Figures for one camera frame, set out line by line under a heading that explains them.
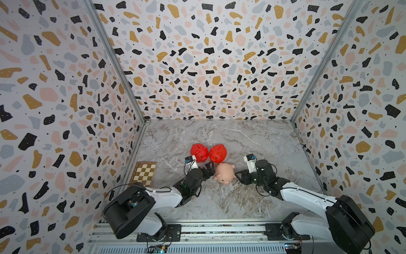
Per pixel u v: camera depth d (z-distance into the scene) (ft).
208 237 2.40
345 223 1.38
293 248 2.35
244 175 2.46
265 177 2.17
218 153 3.00
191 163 2.46
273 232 2.44
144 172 2.97
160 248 2.30
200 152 3.03
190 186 2.15
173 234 2.40
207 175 2.52
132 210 1.40
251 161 2.55
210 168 2.56
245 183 2.47
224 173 2.80
